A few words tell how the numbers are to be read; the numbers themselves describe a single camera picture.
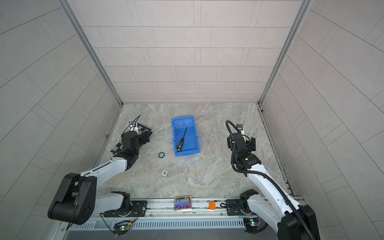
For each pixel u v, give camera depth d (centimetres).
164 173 82
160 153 89
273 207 43
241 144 59
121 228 65
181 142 94
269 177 48
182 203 71
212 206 71
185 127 102
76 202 40
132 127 73
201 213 71
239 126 68
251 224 68
